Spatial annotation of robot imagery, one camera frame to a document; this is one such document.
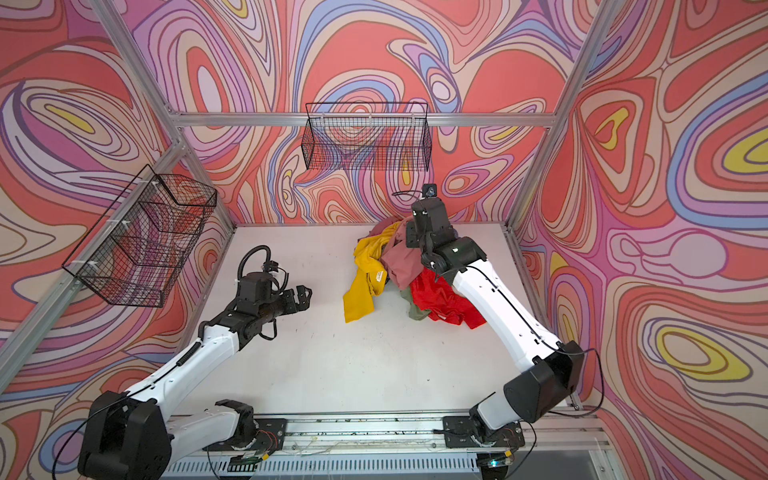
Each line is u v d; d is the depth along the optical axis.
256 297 0.64
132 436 0.39
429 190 0.62
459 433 0.73
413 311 0.91
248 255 0.64
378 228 1.14
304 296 0.79
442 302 0.91
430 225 0.53
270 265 0.74
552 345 0.42
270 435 0.73
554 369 0.40
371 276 0.84
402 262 0.78
